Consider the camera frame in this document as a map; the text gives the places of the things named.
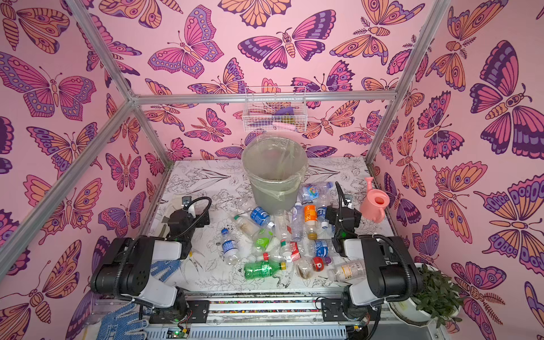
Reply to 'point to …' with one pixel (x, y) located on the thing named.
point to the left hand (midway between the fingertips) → (197, 206)
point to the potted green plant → (438, 298)
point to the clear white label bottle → (348, 270)
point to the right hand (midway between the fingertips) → (345, 206)
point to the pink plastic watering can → (372, 207)
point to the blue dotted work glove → (113, 326)
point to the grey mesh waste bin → (275, 166)
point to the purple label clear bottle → (297, 222)
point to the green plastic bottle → (263, 269)
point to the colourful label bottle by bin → (313, 192)
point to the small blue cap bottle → (230, 248)
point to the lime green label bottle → (263, 239)
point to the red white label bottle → (295, 253)
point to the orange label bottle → (310, 215)
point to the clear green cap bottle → (247, 227)
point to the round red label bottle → (304, 268)
